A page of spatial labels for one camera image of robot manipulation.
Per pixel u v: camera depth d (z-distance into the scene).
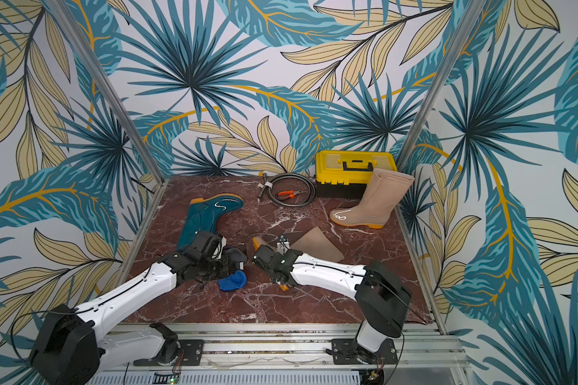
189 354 0.73
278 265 0.63
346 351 0.74
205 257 0.67
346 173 1.01
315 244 0.97
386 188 0.87
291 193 1.13
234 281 0.80
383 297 0.43
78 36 0.73
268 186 1.16
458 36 0.73
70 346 0.39
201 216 1.03
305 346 0.77
